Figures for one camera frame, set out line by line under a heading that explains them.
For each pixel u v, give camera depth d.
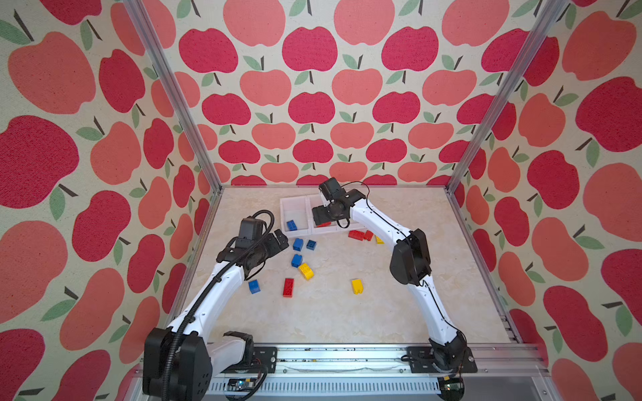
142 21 0.71
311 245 0.98
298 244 0.99
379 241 0.68
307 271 0.91
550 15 0.70
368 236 0.70
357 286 0.88
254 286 0.86
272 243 0.75
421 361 0.73
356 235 1.02
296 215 1.10
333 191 0.78
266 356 0.75
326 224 1.06
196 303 0.45
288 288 0.88
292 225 1.05
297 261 0.95
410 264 0.61
